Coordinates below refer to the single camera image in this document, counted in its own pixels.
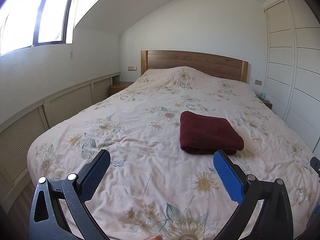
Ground dark red knit sweater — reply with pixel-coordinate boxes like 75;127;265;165
180;111;244;155

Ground right wooden nightstand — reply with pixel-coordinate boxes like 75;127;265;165
258;96;273;109

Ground wooden nightstand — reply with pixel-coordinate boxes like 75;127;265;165
108;82;133;96
258;96;273;109

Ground small items on nightstand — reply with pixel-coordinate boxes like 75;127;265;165
259;93;266;100

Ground wooden headboard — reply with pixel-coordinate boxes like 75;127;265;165
140;50;249;83

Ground white sliding wardrobe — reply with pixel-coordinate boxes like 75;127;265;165
264;0;319;155

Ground left wooden nightstand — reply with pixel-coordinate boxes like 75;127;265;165
108;82;133;96

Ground louvered low wall cabinet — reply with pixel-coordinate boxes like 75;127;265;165
1;72;119;212

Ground right wall switch plate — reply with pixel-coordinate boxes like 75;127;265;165
255;80;262;86

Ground wall switch plate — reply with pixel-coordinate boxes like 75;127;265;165
128;66;137;71
255;80;262;86

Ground left wall switch plate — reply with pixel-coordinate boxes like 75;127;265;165
128;66;137;71

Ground window with dark frame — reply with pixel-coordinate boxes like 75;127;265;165
1;0;72;55

